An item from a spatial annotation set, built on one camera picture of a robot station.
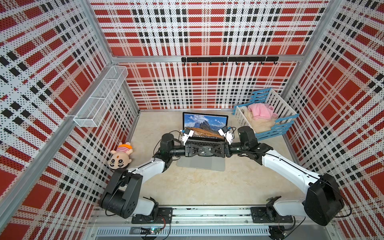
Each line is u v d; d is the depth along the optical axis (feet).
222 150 2.25
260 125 3.31
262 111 3.31
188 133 2.46
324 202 1.34
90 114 2.26
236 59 2.91
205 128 3.23
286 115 3.26
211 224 2.36
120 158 2.83
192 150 2.36
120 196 1.38
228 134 2.35
